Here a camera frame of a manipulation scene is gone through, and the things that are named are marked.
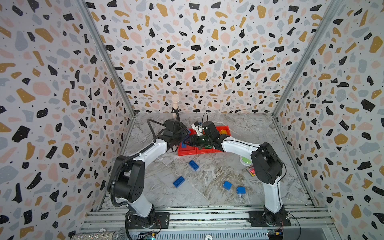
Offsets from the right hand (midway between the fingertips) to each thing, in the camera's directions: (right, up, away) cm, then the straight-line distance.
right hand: (184, 140), depth 86 cm
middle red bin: (+12, -8, +11) cm, 18 cm away
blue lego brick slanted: (+4, -16, +7) cm, 18 cm away
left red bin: (+2, -7, +13) cm, 15 cm away
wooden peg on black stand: (-6, +24, +1) cm, 25 cm away
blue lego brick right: (+32, -28, -2) cm, 43 cm away
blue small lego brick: (+24, -26, 0) cm, 35 cm away
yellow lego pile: (+25, +4, +20) cm, 32 cm away
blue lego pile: (-1, -3, +3) cm, 4 cm away
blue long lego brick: (-3, -24, 0) cm, 24 cm away
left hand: (+2, +6, +4) cm, 8 cm away
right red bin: (+26, +7, +21) cm, 34 cm away
